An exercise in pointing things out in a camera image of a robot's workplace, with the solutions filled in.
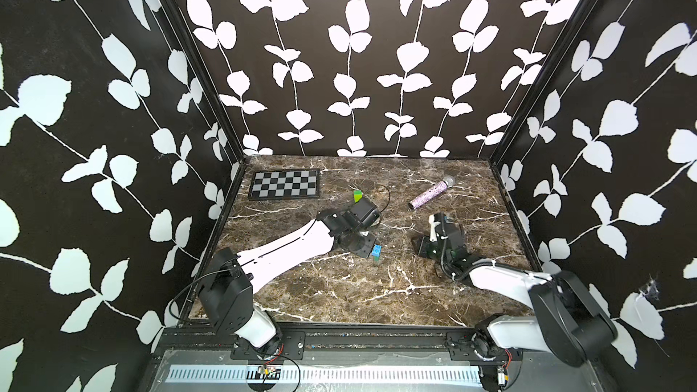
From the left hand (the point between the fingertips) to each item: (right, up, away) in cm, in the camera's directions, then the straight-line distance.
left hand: (368, 242), depth 80 cm
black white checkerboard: (-33, +17, +28) cm, 46 cm away
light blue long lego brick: (+3, -4, +8) cm, 10 cm away
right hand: (+15, 0, +10) cm, 19 cm away
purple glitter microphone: (+34, +18, +28) cm, 47 cm away
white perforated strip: (-12, -33, -10) cm, 36 cm away
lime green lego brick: (-3, +13, +26) cm, 29 cm away
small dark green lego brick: (+3, -7, +10) cm, 13 cm away
